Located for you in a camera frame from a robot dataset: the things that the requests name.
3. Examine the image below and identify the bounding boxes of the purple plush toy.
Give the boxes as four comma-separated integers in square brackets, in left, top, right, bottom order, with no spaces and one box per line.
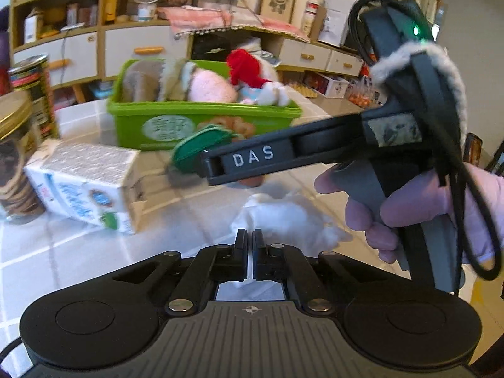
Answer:
[0,6,10,64]

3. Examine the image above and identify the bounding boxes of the bag of oranges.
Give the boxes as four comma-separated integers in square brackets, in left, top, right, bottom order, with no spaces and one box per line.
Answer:
[348,79,379,107]

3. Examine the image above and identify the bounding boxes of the person's right hand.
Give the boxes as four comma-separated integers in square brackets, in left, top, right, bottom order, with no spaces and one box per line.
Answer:
[314,161,504,265]

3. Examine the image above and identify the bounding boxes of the red santa plush toy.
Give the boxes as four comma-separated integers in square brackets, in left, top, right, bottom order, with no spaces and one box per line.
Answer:
[225,48,294,107]

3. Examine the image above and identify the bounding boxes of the dark green pouch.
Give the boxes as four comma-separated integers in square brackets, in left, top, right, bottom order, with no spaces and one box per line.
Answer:
[171,124,237,176]

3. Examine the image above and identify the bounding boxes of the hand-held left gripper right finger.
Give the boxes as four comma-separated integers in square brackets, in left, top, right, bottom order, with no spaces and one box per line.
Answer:
[252,228,381,316]

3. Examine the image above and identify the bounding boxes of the wooden cabinet with white drawers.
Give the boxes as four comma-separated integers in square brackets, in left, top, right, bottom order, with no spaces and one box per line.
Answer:
[10,0,195,91]

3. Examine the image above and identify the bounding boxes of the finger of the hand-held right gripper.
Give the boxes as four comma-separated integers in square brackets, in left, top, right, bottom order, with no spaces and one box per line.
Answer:
[199,147,224,187]

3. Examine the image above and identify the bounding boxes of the white sock bundle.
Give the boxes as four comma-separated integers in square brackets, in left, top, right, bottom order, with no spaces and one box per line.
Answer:
[216,193,353,301]

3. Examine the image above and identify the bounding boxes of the grey cloth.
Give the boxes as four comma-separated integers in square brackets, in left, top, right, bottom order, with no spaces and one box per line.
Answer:
[122,60,168,103]

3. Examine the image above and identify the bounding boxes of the low cabinet with drawers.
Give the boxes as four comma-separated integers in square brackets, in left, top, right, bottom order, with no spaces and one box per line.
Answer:
[272,35,365,77]

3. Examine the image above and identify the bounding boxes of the green plastic bin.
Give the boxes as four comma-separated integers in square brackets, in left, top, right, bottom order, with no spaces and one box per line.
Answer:
[107,59,304,151]

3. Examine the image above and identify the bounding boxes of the glass jar with gold lid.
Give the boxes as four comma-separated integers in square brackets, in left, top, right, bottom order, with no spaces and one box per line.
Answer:
[0,95,46,225]

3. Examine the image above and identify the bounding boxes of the grey checkered tablecloth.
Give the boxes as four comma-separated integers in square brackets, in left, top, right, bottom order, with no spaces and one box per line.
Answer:
[0,96,473,363]

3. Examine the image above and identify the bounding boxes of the white bottle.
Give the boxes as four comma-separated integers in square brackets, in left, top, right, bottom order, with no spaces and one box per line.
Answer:
[302,0,320,37]

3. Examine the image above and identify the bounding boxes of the white milk carton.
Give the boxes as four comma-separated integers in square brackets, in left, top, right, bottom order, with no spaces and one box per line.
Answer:
[24,139,141,235]

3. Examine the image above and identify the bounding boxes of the pink lace cloth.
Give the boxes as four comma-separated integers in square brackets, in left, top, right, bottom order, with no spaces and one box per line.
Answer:
[157,5,312,44]

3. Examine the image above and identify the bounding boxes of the grey fuzzy strap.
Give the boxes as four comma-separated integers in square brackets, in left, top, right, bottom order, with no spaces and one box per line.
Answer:
[372,41,467,135]

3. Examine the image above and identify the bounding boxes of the black box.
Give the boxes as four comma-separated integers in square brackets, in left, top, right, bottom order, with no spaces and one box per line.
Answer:
[191,32,253,62]

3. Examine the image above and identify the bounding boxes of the black cable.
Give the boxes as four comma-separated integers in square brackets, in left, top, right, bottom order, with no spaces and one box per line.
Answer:
[350,0,504,281]

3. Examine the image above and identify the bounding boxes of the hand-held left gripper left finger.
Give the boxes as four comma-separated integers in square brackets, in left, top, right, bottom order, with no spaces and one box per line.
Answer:
[112,228,250,316]

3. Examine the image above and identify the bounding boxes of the pale green cloth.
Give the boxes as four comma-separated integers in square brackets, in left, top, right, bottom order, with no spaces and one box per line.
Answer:
[159,58,201,102]

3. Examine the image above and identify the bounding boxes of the pink plush toy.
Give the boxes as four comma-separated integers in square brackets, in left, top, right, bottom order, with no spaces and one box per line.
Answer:
[188,68,238,103]

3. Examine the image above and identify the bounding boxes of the tall tin can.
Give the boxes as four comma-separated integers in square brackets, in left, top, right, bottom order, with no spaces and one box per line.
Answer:
[8,55,60,142]

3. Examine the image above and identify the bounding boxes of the white cardboard box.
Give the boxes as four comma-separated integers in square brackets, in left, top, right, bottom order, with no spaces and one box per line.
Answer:
[311,73,349,99]

